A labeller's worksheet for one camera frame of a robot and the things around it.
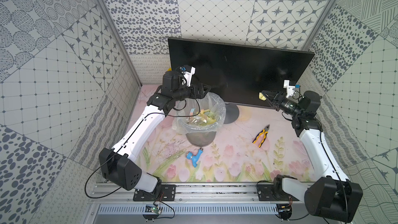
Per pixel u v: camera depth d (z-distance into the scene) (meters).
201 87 0.64
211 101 0.83
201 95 0.64
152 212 0.70
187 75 0.66
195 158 0.84
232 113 1.04
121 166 0.39
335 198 0.39
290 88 0.67
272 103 0.66
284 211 0.73
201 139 0.82
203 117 0.82
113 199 0.72
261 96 0.71
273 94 0.69
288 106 0.63
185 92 0.64
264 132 0.95
